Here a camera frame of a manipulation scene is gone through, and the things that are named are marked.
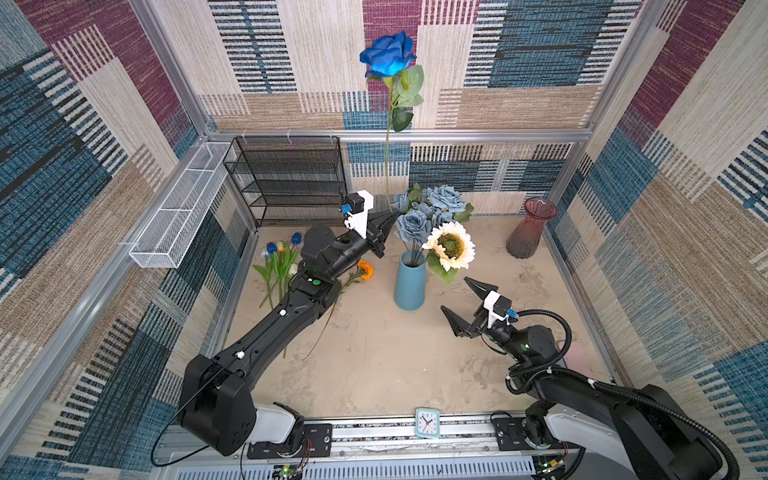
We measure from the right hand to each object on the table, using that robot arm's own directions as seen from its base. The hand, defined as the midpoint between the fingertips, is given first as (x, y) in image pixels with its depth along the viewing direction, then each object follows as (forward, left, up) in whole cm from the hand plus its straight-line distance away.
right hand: (453, 293), depth 73 cm
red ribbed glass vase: (+28, -30, -12) cm, 43 cm away
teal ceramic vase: (+8, +10, -6) cm, 14 cm away
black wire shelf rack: (+53, +50, -6) cm, 74 cm away
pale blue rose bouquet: (+18, +7, +11) cm, 22 cm away
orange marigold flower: (+21, +23, -20) cm, 37 cm away
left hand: (+11, +13, +18) cm, 25 cm away
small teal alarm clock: (-24, +7, -21) cm, 33 cm away
